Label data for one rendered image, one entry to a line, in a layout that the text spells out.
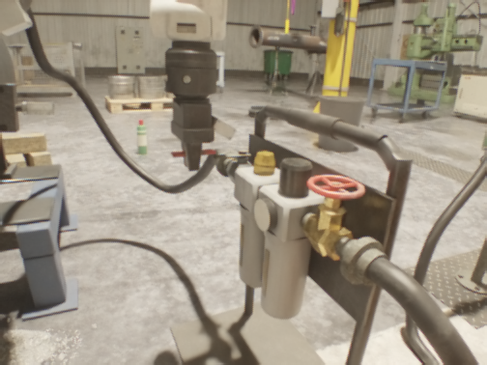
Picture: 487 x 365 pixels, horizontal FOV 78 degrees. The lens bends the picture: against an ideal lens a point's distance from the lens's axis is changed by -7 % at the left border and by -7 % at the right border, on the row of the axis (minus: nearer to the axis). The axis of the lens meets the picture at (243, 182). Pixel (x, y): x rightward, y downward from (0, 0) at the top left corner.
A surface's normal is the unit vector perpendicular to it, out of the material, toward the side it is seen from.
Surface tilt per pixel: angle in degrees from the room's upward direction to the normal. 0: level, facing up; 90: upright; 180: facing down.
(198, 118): 90
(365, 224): 90
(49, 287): 90
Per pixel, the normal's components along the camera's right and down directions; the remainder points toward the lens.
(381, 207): -0.90, 0.11
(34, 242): 0.44, 0.33
